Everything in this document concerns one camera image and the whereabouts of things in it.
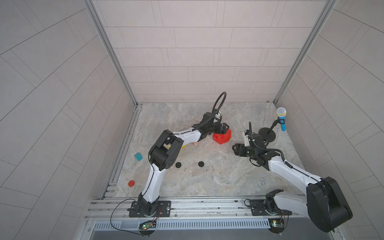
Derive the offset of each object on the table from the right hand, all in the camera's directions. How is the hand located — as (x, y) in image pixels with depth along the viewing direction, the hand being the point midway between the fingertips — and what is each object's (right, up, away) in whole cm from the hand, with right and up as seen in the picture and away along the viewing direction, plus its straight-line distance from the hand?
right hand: (236, 146), depth 88 cm
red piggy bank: (-8, +5, +1) cm, 10 cm away
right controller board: (+13, -32, -20) cm, 40 cm away
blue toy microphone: (+23, +20, -8) cm, 31 cm away
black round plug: (-34, -10, -3) cm, 36 cm away
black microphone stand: (+24, +6, +9) cm, 26 cm away
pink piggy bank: (-25, +1, +3) cm, 25 cm away
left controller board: (-44, -29, -25) cm, 59 cm away
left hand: (-4, +12, +6) cm, 14 cm away
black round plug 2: (-21, -10, -2) cm, 23 cm away
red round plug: (-58, -17, -11) cm, 61 cm away
